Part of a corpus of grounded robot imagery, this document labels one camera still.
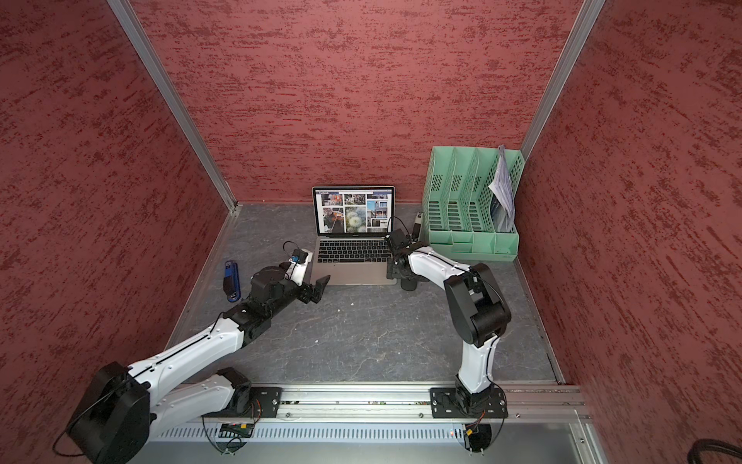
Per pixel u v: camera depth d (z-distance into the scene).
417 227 1.09
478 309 0.49
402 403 0.76
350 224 1.07
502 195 0.94
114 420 0.40
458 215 1.18
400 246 0.77
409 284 0.97
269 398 0.74
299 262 0.70
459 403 0.66
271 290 0.63
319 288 0.75
